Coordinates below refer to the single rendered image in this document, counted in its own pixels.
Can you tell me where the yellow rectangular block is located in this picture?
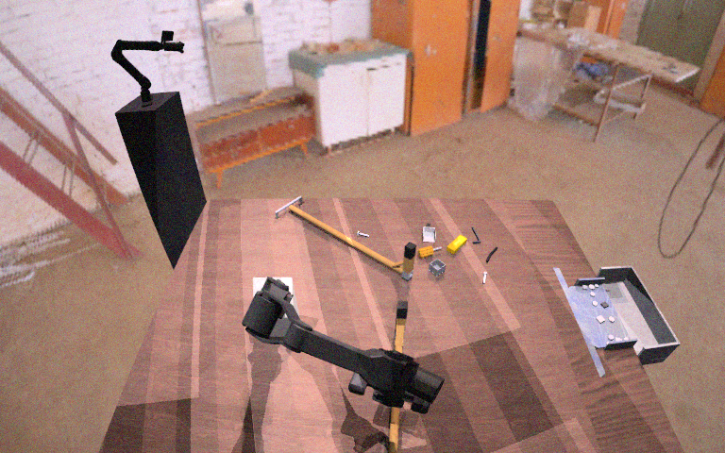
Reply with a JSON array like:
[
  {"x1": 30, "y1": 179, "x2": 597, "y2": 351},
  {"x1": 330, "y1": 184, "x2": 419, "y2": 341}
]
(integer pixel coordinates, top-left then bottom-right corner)
[{"x1": 447, "y1": 235, "x2": 467, "y2": 254}]

